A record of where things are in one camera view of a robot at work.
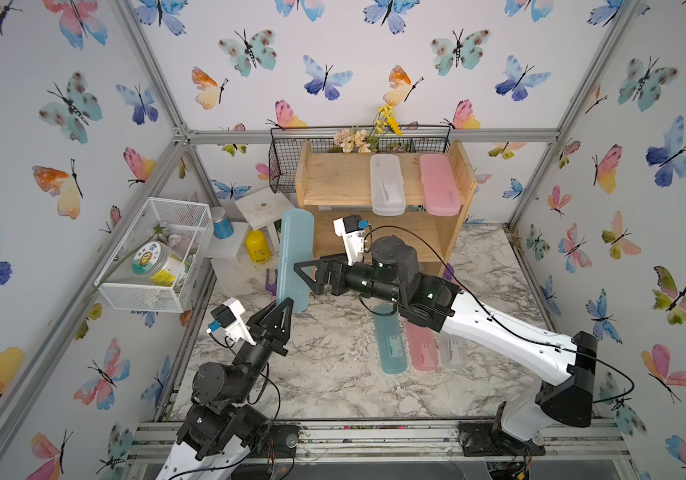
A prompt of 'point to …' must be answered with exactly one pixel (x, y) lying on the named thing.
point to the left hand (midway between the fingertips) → (289, 301)
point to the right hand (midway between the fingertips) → (307, 263)
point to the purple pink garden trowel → (448, 274)
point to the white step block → (234, 270)
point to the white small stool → (261, 210)
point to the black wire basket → (283, 152)
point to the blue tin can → (222, 224)
